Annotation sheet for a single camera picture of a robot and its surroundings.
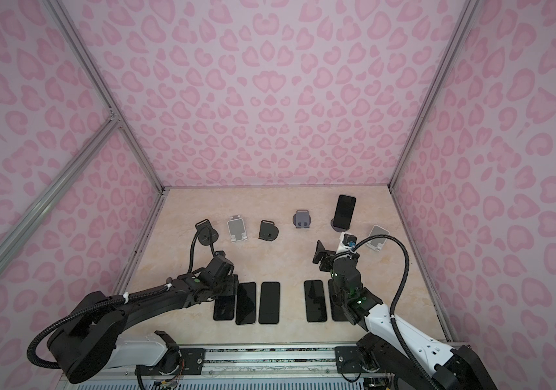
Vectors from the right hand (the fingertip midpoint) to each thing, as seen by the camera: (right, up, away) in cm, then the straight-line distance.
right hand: (329, 242), depth 81 cm
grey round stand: (-46, 0, +17) cm, 50 cm away
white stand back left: (-35, +3, +19) cm, 39 cm away
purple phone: (+3, -24, +1) cm, 24 cm away
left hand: (-34, -16, +8) cm, 38 cm away
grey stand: (-22, +2, +20) cm, 29 cm away
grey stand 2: (-8, +7, +25) cm, 27 cm away
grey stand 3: (+6, +3, +21) cm, 23 cm away
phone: (-35, -23, +2) cm, 42 cm away
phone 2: (+10, +10, +22) cm, 26 cm away
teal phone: (-20, -22, +3) cm, 30 cm away
